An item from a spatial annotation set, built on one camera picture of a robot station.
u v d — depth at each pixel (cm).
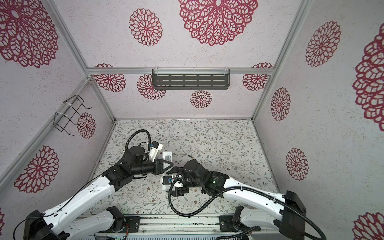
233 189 47
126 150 56
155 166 63
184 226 74
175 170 64
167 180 55
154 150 67
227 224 75
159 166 64
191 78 94
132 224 74
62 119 73
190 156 99
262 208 44
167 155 70
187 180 58
